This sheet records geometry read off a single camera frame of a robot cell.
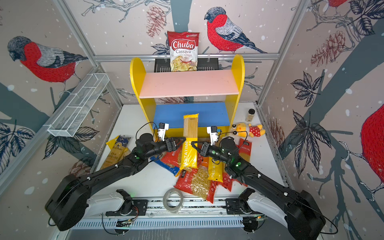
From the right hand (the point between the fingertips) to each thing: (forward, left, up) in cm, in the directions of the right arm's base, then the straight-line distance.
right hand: (188, 147), depth 70 cm
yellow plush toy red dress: (+23, -32, -17) cm, 43 cm away
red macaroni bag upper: (+1, +10, -16) cm, 19 cm away
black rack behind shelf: (+51, +20, +14) cm, 57 cm away
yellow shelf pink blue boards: (+56, +25, -19) cm, 64 cm away
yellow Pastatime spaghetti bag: (-5, -1, -3) cm, 6 cm away
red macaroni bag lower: (-10, -3, -19) cm, 22 cm away
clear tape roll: (-23, +7, -22) cm, 32 cm away
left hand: (+4, +4, -1) cm, 5 cm away
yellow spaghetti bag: (+6, +46, -18) cm, 50 cm away
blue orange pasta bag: (-3, +12, -19) cm, 23 cm away
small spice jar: (+36, -40, -17) cm, 57 cm away
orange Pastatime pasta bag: (+2, -8, -20) cm, 21 cm away
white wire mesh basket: (+11, +60, +10) cm, 62 cm away
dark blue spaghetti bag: (+13, +46, -16) cm, 50 cm away
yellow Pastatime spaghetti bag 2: (-4, -14, -18) cm, 23 cm away
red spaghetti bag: (-8, -20, -21) cm, 30 cm away
